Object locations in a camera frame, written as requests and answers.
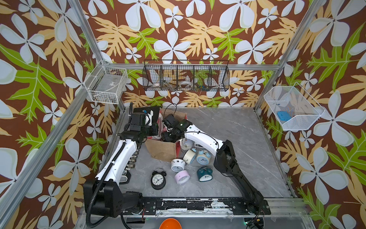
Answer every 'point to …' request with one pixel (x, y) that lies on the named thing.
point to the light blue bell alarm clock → (203, 157)
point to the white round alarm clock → (177, 165)
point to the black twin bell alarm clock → (158, 180)
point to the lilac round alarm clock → (182, 177)
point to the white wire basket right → (292, 106)
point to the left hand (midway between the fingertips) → (158, 124)
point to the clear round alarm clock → (187, 144)
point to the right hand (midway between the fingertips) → (165, 137)
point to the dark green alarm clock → (205, 173)
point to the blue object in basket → (283, 116)
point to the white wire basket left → (107, 84)
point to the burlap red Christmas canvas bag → (166, 150)
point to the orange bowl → (170, 223)
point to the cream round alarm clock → (188, 156)
